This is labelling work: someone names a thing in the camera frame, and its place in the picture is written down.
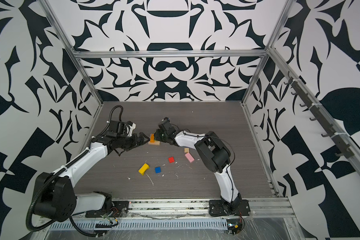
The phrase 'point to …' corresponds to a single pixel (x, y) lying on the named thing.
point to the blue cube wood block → (157, 170)
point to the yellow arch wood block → (144, 167)
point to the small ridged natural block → (186, 150)
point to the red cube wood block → (171, 159)
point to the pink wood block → (189, 157)
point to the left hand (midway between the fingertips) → (144, 139)
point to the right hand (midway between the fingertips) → (154, 134)
